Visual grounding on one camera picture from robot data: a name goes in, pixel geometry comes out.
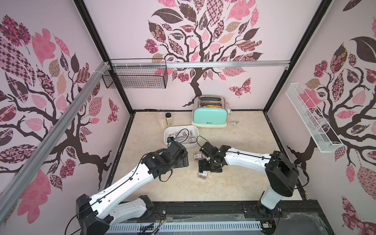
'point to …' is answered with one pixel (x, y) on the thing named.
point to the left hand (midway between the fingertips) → (177, 162)
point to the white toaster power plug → (234, 122)
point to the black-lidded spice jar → (169, 119)
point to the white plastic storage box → (188, 135)
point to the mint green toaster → (209, 111)
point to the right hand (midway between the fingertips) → (205, 172)
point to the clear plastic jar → (161, 119)
